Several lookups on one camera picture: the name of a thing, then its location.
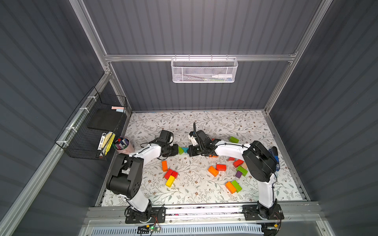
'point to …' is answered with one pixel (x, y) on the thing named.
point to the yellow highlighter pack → (108, 142)
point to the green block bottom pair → (236, 186)
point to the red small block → (174, 174)
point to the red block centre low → (221, 167)
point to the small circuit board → (147, 229)
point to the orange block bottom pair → (230, 187)
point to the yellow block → (170, 181)
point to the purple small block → (238, 174)
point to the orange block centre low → (213, 171)
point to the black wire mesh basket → (90, 132)
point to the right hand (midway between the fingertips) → (188, 151)
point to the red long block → (168, 173)
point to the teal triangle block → (185, 149)
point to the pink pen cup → (123, 145)
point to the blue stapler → (273, 151)
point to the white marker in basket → (222, 76)
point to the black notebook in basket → (106, 119)
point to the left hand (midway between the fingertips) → (176, 151)
